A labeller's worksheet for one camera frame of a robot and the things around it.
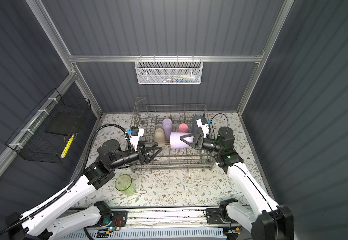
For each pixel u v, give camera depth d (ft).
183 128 3.07
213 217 2.41
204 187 2.77
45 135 2.35
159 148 1.97
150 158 1.90
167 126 3.08
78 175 1.58
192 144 2.00
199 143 1.99
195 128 3.19
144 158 1.85
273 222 1.24
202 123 2.15
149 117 3.71
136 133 1.86
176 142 2.13
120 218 2.38
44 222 1.35
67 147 2.25
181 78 3.03
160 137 3.02
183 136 2.10
